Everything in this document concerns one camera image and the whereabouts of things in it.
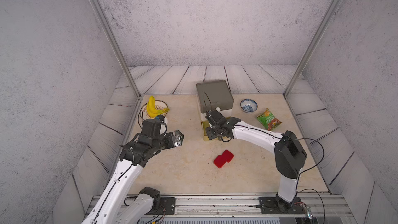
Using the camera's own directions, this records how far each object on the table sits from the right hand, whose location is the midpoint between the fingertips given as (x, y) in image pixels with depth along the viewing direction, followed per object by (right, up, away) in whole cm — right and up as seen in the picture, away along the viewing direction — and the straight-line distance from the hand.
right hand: (210, 131), depth 88 cm
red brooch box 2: (+5, -17, 0) cm, 17 cm away
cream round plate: (-35, +15, +26) cm, 46 cm away
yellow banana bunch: (-39, +12, +17) cm, 44 cm away
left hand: (-16, 0, -15) cm, 22 cm away
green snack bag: (+37, +5, +11) cm, 38 cm away
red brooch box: (+10, -14, +1) cm, 17 cm away
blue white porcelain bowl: (+28, +15, +23) cm, 39 cm away
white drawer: (+10, +10, +9) cm, 17 cm away
